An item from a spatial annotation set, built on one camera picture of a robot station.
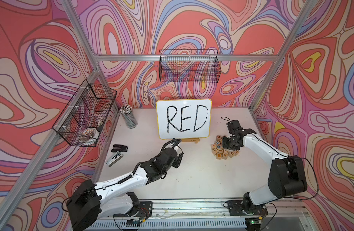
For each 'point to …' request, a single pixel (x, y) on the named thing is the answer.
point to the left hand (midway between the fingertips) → (180, 153)
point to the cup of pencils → (130, 119)
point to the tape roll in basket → (92, 132)
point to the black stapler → (119, 148)
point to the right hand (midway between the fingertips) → (225, 149)
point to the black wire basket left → (82, 121)
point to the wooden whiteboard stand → (187, 140)
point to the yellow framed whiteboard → (183, 119)
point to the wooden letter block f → (213, 146)
